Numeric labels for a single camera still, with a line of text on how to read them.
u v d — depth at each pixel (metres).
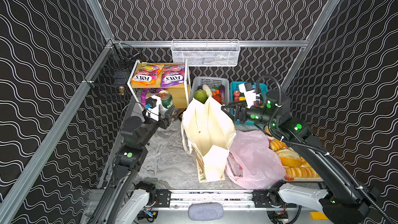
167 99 0.60
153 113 0.52
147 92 0.90
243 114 0.52
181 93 0.78
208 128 0.95
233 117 0.55
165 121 0.58
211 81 1.17
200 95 1.03
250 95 0.53
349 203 0.39
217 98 1.08
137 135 0.48
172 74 0.78
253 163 0.82
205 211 0.69
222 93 1.10
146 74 0.78
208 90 1.10
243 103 0.55
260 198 0.74
